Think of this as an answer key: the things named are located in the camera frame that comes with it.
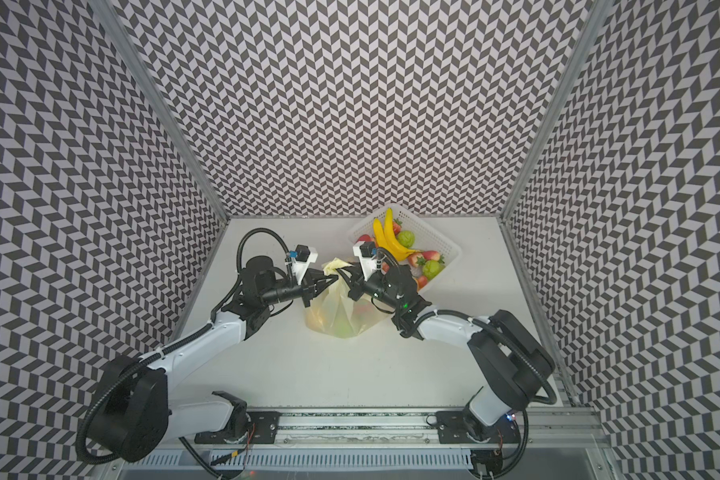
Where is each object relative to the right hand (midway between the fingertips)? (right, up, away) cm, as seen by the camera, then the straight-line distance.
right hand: (334, 275), depth 77 cm
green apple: (+22, +10, +28) cm, 37 cm away
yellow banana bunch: (+16, +10, +26) cm, 32 cm away
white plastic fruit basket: (+29, +11, +28) cm, 42 cm away
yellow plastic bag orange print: (0, -10, +3) cm, 11 cm away
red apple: (+7, +10, +27) cm, 29 cm away
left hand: (+1, -1, 0) cm, 1 cm away
